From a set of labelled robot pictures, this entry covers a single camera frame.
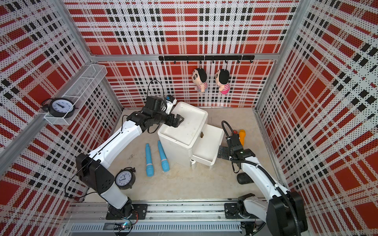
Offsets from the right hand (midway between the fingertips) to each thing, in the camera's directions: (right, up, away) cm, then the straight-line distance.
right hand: (228, 152), depth 85 cm
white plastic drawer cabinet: (-29, +8, -14) cm, 33 cm away
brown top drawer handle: (-16, +11, -4) cm, 20 cm away
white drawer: (-13, +2, +5) cm, 14 cm away
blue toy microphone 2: (-38, -8, +2) cm, 39 cm away
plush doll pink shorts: (-2, +48, +11) cm, 49 cm away
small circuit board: (-53, -32, -15) cm, 64 cm away
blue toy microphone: (-47, -9, +2) cm, 48 cm away
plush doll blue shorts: (-18, +46, +6) cm, 50 cm away
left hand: (-29, +21, -5) cm, 36 cm away
